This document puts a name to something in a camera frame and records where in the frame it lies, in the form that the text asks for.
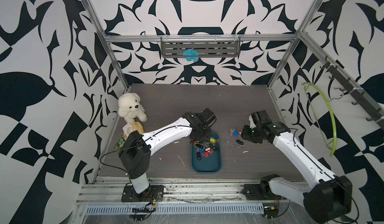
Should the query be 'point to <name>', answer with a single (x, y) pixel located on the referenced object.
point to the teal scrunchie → (191, 54)
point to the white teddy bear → (130, 107)
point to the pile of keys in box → (205, 148)
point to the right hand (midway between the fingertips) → (242, 132)
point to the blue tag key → (235, 132)
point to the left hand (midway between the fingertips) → (206, 135)
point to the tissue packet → (129, 127)
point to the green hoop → (315, 85)
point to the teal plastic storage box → (212, 163)
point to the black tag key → (240, 142)
